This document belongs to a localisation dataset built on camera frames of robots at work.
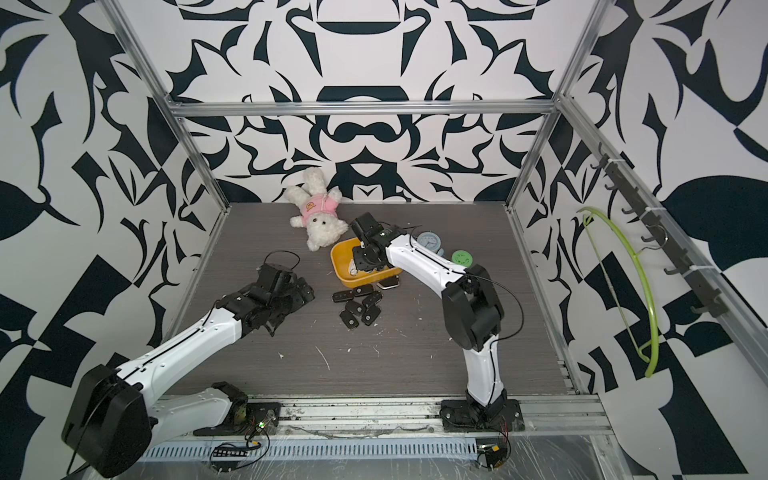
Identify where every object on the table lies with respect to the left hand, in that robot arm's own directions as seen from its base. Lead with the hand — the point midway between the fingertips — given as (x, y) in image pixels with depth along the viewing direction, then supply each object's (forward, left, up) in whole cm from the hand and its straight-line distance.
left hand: (303, 291), depth 86 cm
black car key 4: (+1, -19, -9) cm, 21 cm away
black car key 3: (+5, -17, -8) cm, 20 cm away
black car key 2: (+3, -11, -8) cm, 14 cm away
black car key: (+6, -25, -8) cm, 27 cm away
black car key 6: (-4, -19, -8) cm, 21 cm away
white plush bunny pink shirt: (+34, -1, -1) cm, 34 cm away
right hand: (+11, -18, +2) cm, 21 cm away
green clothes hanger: (-24, -74, +15) cm, 79 cm away
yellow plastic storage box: (+16, -9, -9) cm, 21 cm away
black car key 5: (-1, -14, -9) cm, 16 cm away
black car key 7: (-5, -12, -9) cm, 16 cm away
